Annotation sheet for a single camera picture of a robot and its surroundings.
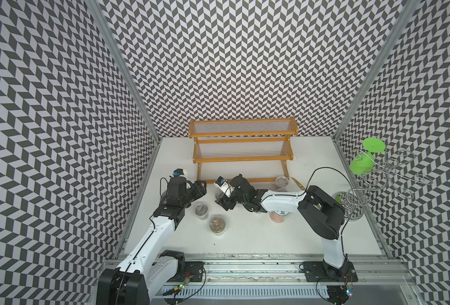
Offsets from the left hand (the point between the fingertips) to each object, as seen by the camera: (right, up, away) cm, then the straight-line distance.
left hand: (201, 185), depth 84 cm
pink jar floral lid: (+34, -14, -1) cm, 37 cm away
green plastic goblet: (+66, +11, -10) cm, 67 cm away
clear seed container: (+1, -11, -1) cm, 11 cm away
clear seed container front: (+8, -16, -4) cm, 18 cm away
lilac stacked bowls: (-9, 0, -21) cm, 23 cm away
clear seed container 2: (+38, +1, +8) cm, 39 cm away
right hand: (+8, -6, +6) cm, 12 cm away
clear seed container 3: (+38, -3, +7) cm, 38 cm away
